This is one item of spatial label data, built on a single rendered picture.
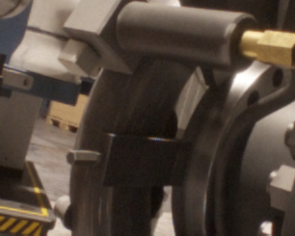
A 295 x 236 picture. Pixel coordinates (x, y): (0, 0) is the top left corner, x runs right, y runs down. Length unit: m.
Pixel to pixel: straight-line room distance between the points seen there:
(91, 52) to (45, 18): 0.70
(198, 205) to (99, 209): 0.17
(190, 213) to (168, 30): 0.35
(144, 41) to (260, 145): 0.29
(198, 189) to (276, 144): 0.15
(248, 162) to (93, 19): 0.35
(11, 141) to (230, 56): 1.28
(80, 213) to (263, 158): 0.31
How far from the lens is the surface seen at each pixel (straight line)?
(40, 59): 1.52
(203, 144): 0.94
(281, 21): 1.12
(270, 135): 0.96
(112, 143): 0.82
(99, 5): 0.85
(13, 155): 1.90
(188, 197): 0.97
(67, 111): 8.26
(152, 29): 0.78
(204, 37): 0.72
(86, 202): 0.91
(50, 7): 1.55
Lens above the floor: 0.66
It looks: 1 degrees down
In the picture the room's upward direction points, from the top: 16 degrees clockwise
